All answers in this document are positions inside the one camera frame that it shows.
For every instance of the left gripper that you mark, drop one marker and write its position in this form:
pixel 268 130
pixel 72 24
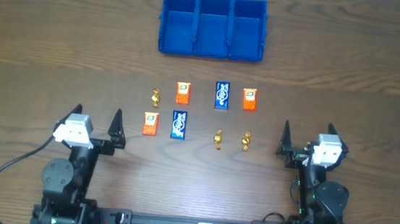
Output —
pixel 104 147

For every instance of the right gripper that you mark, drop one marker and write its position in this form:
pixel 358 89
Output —
pixel 297 158

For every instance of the orange candy box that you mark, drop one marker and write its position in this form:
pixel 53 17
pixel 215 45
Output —
pixel 150 126
pixel 249 102
pixel 183 96

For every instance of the gold candy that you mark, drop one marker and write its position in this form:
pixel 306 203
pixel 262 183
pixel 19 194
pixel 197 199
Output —
pixel 217 138
pixel 155 96
pixel 245 140

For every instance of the blue candy pack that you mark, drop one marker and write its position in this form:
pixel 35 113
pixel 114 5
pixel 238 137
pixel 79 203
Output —
pixel 178 124
pixel 222 95

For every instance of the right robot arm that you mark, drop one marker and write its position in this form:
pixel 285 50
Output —
pixel 330 197

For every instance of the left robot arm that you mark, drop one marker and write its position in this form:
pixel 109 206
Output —
pixel 57 175

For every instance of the blue tray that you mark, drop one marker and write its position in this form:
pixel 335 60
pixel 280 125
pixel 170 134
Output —
pixel 212 37

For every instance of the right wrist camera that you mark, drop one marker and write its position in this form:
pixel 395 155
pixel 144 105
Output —
pixel 327 150

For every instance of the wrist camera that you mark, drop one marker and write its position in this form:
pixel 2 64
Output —
pixel 327 150
pixel 74 130

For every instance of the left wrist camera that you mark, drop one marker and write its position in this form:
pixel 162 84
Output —
pixel 74 130

